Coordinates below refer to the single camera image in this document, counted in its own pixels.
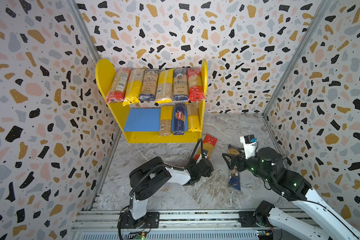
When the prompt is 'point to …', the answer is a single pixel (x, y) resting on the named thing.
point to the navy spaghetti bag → (234, 179)
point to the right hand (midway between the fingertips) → (229, 150)
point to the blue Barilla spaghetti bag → (179, 119)
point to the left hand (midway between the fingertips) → (205, 161)
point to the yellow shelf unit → (149, 122)
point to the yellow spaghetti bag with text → (194, 121)
